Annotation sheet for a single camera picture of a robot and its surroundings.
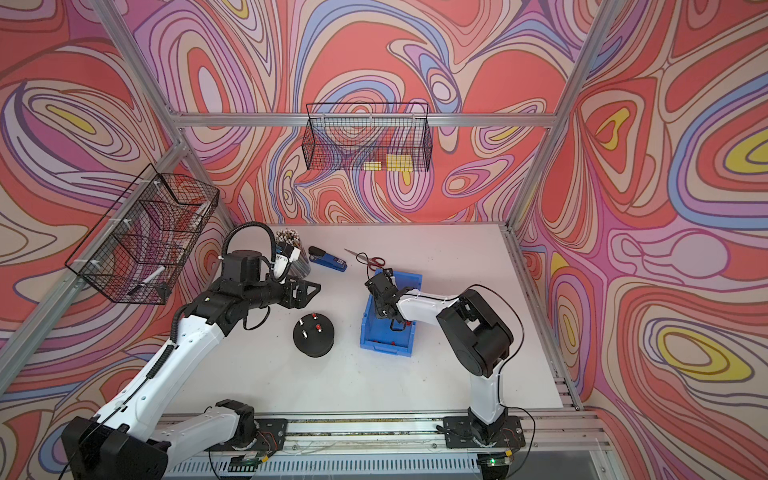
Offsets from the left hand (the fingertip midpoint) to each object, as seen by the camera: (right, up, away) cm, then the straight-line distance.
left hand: (312, 284), depth 76 cm
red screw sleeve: (+1, -12, +4) cm, 12 cm away
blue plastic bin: (+20, -17, +15) cm, 30 cm away
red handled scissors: (+14, +5, +32) cm, 35 cm away
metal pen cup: (-11, +13, +16) cm, 23 cm away
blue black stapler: (-2, +6, +29) cm, 30 cm away
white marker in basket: (-40, +2, -3) cm, 40 cm away
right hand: (+21, -11, +21) cm, 32 cm away
